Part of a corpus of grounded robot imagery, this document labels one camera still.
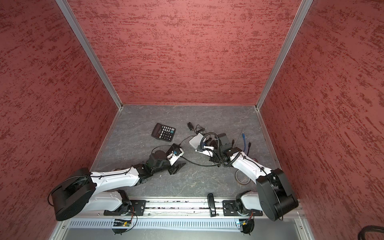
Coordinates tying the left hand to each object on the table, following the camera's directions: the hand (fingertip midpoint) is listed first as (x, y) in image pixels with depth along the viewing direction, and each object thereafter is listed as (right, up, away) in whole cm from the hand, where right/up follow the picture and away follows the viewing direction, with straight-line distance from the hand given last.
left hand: (181, 161), depth 84 cm
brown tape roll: (+35, -11, +1) cm, 37 cm away
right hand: (+15, +4, +5) cm, 16 cm away
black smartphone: (-5, +5, +9) cm, 11 cm away
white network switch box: (+8, +9, +16) cm, 20 cm away
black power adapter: (+4, +19, +23) cm, 30 cm away
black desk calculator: (-14, +15, +18) cm, 27 cm away
